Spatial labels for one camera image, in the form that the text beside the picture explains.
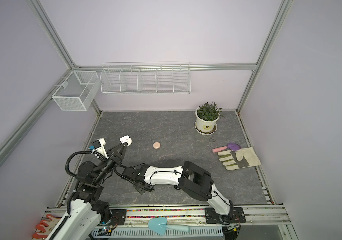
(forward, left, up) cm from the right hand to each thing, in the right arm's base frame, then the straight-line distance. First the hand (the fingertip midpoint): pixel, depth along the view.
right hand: (143, 183), depth 84 cm
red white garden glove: (-20, +43, +2) cm, 48 cm away
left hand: (+10, +5, +26) cm, 28 cm away
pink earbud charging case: (+25, -6, +1) cm, 25 cm away
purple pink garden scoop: (+24, -57, 0) cm, 62 cm away
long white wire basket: (+59, -1, +30) cm, 66 cm away
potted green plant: (+36, -39, +17) cm, 56 cm away
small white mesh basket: (+50, +44, +27) cm, 71 cm away
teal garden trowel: (-20, -11, +1) cm, 23 cm away
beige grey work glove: (+15, -59, 0) cm, 60 cm away
